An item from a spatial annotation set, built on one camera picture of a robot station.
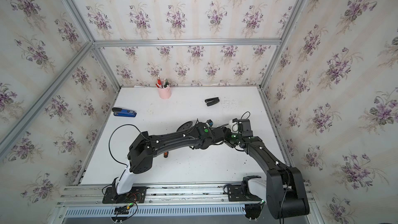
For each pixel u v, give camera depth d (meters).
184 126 0.94
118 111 1.02
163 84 1.09
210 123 0.76
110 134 0.48
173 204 0.72
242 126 0.69
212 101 1.09
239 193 0.73
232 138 0.75
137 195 0.73
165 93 1.09
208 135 0.58
